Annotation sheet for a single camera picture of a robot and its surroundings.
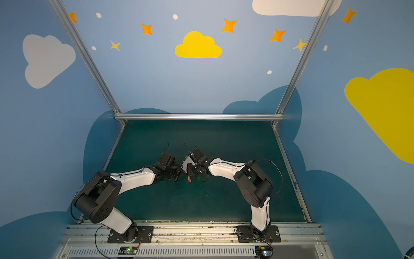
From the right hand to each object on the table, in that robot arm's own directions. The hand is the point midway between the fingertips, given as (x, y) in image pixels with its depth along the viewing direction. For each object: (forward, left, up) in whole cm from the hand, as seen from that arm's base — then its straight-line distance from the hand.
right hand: (188, 171), depth 91 cm
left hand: (+1, -1, 0) cm, 1 cm away
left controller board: (-38, +22, -4) cm, 44 cm away
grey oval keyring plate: (0, +1, +6) cm, 6 cm away
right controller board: (-35, -39, -6) cm, 53 cm away
